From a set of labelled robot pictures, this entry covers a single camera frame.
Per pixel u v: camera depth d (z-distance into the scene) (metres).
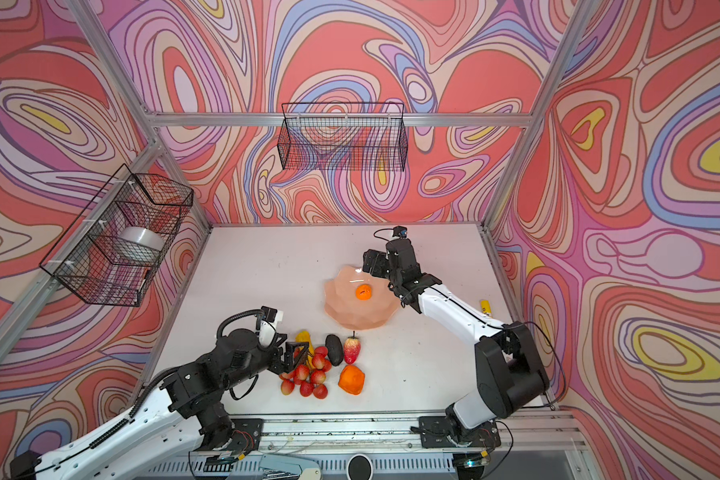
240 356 0.57
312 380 0.80
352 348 0.84
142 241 0.72
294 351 0.66
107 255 0.73
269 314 0.65
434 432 0.72
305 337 0.87
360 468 0.65
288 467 0.68
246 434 0.73
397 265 0.65
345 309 0.96
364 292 0.96
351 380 0.77
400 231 0.76
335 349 0.83
